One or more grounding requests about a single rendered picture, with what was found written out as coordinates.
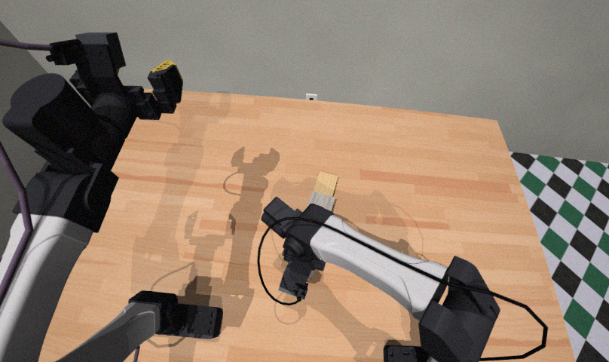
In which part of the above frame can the light wooden plank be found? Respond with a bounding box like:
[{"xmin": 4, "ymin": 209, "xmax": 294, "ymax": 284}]
[{"xmin": 314, "ymin": 171, "xmax": 338, "ymax": 197}]

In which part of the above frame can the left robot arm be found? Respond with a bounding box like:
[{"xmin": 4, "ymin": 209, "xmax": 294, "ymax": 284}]
[{"xmin": 0, "ymin": 32, "xmax": 219, "ymax": 362}]

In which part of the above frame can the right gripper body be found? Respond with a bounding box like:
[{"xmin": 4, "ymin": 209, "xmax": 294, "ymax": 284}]
[{"xmin": 282, "ymin": 238, "xmax": 326, "ymax": 271}]

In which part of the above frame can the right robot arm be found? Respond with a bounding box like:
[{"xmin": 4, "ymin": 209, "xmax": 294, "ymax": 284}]
[{"xmin": 261, "ymin": 197, "xmax": 500, "ymax": 362}]

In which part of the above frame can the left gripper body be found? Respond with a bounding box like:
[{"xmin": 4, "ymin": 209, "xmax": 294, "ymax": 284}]
[{"xmin": 69, "ymin": 65, "xmax": 183, "ymax": 139}]

